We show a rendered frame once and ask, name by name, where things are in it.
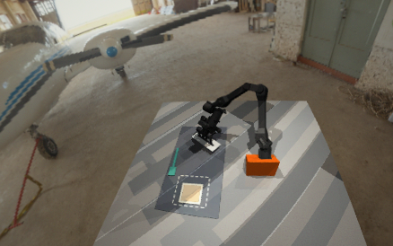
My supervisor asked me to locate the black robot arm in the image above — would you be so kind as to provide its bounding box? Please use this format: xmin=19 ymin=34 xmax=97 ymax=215
xmin=203 ymin=83 xmax=273 ymax=160

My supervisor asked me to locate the cream square tile with dark centre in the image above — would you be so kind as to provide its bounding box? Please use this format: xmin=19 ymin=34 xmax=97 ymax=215
xmin=179 ymin=182 xmax=204 ymax=205

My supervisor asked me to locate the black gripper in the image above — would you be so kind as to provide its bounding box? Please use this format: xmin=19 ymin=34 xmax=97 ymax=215
xmin=197 ymin=115 xmax=222 ymax=140

